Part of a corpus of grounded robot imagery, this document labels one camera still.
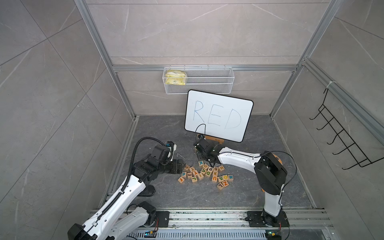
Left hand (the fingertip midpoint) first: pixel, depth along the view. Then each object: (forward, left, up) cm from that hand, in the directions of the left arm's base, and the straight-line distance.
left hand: (180, 162), depth 75 cm
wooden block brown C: (+3, -2, -14) cm, 15 cm away
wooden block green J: (-4, -7, -14) cm, 16 cm away
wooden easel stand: (+21, -25, -13) cm, 35 cm away
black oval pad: (-9, +18, -14) cm, 25 cm away
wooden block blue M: (-3, -28, -16) cm, 32 cm away
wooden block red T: (0, -7, -15) cm, 16 cm away
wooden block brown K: (-1, -19, -14) cm, 24 cm away
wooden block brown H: (+2, -23, -15) cm, 28 cm away
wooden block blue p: (-1, -1, -15) cm, 15 cm away
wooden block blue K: (+6, -11, -15) cm, 20 cm away
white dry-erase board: (+32, -23, +1) cm, 39 cm away
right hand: (+12, -12, -12) cm, 21 cm away
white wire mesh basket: (+54, -26, +13) cm, 62 cm away
